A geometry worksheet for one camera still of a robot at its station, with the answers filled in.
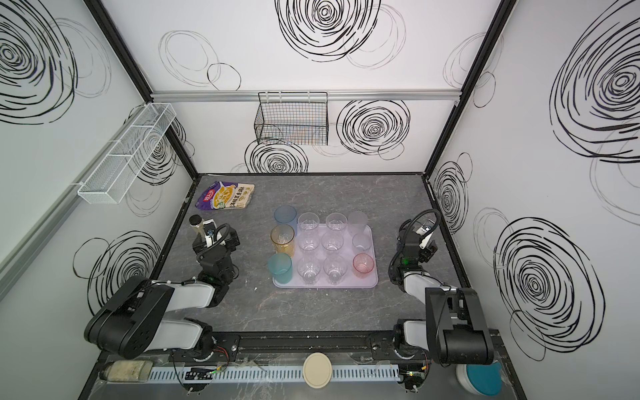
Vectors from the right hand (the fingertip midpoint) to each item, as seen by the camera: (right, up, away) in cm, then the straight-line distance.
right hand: (422, 233), depth 87 cm
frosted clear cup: (-22, +3, +11) cm, 25 cm away
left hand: (-74, +2, -2) cm, 74 cm away
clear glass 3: (-41, -12, -1) cm, 42 cm away
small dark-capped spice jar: (-84, +4, +7) cm, 84 cm away
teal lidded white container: (+5, -33, -25) cm, 42 cm away
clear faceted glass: (-42, +3, +11) cm, 43 cm away
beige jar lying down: (-88, -34, -21) cm, 97 cm away
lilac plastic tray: (-26, -17, 0) cm, 31 cm away
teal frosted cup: (-51, -12, 0) cm, 52 cm away
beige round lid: (-37, -32, -23) cm, 54 cm away
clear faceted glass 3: (-31, -12, 0) cm, 33 cm away
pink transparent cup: (-21, -11, +1) cm, 24 cm away
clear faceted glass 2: (-41, -3, +4) cm, 41 cm away
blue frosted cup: (-49, +7, +2) cm, 49 cm away
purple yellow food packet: (-79, +14, +22) cm, 83 cm away
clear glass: (-30, +3, +12) cm, 33 cm away
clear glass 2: (-32, -3, +2) cm, 32 cm away
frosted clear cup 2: (-21, -5, +7) cm, 22 cm away
